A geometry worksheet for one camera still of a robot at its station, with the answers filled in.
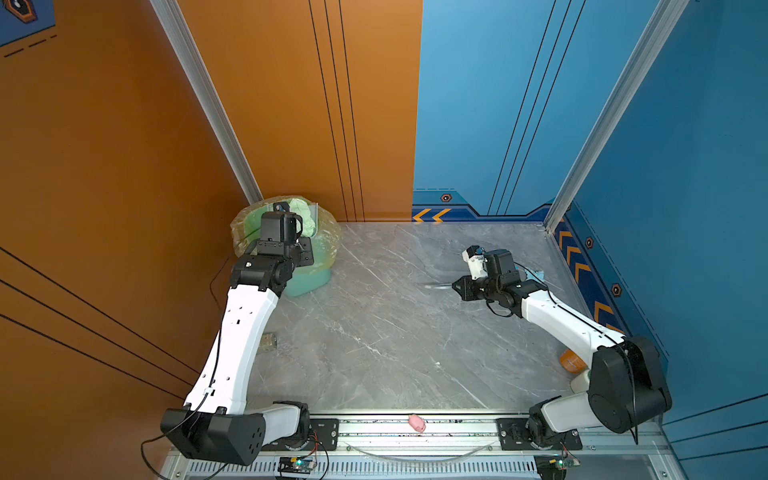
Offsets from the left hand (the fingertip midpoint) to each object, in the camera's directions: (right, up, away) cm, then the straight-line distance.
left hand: (296, 241), depth 74 cm
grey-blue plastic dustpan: (+4, +7, +3) cm, 8 cm away
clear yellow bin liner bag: (+5, +4, +12) cm, 14 cm away
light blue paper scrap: (+72, -11, +29) cm, 78 cm away
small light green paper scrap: (+3, +5, +1) cm, 5 cm away
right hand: (+42, -12, +14) cm, 46 cm away
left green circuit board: (+1, -54, -3) cm, 54 cm away
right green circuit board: (+63, -54, -3) cm, 83 cm away
